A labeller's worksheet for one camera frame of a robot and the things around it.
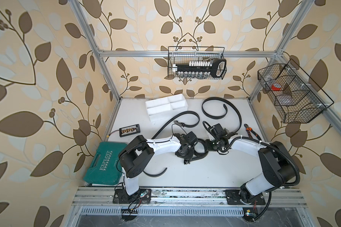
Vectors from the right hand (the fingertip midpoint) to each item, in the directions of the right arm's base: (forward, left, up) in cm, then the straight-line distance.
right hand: (206, 147), depth 92 cm
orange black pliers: (+12, -33, 0) cm, 35 cm away
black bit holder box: (+14, +53, +2) cm, 55 cm away
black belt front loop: (-6, +7, +2) cm, 9 cm away
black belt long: (+18, +17, +2) cm, 25 cm away
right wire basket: (+10, -44, +33) cm, 56 cm away
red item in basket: (+20, -39, +31) cm, 54 cm away
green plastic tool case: (-13, +62, +4) cm, 64 cm away
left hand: (-6, +13, +2) cm, 14 cm away
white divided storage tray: (+32, +31, +5) cm, 45 cm away
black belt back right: (+30, -21, +1) cm, 36 cm away
